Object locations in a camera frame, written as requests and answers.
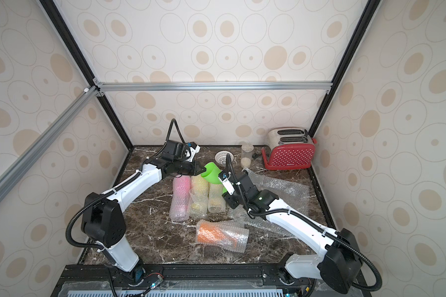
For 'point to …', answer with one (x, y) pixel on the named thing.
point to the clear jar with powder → (246, 151)
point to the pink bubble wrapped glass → (180, 202)
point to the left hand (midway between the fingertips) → (210, 167)
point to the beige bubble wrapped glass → (217, 209)
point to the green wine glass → (212, 174)
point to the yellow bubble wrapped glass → (199, 194)
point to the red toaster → (288, 147)
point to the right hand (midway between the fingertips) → (236, 188)
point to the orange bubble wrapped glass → (222, 234)
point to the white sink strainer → (220, 157)
